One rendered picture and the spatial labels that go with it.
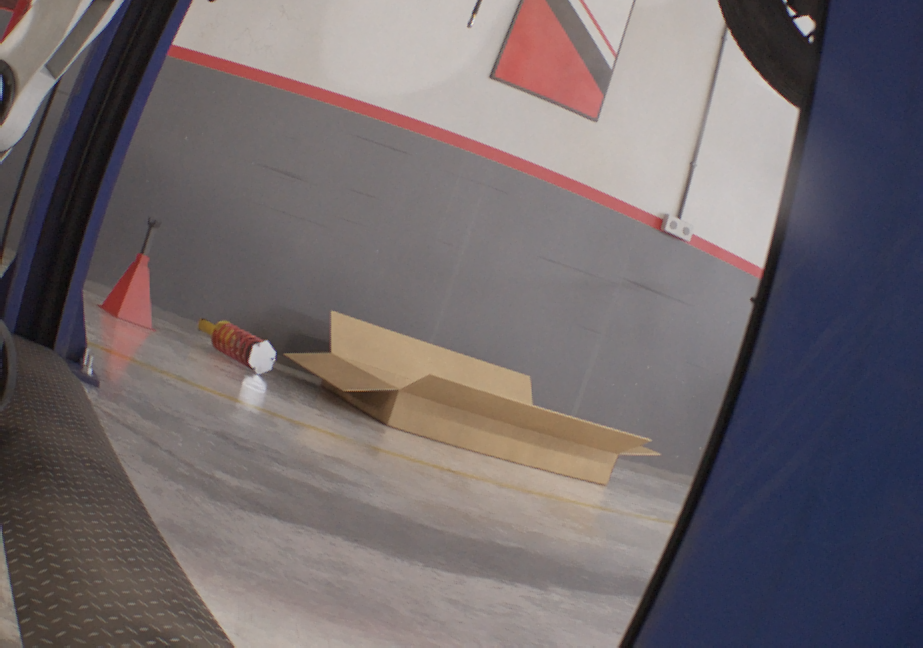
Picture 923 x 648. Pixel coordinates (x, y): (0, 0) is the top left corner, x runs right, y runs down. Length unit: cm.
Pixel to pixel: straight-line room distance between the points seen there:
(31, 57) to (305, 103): 425
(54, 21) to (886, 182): 157
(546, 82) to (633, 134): 54
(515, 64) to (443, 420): 191
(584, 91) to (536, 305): 105
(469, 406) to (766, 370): 480
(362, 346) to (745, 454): 549
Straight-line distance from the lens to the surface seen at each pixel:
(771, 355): 33
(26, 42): 181
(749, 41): 322
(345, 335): 579
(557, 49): 643
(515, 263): 638
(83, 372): 314
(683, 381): 694
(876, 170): 32
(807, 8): 323
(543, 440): 535
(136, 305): 515
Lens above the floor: 48
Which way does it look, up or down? level
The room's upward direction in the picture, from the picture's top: 19 degrees clockwise
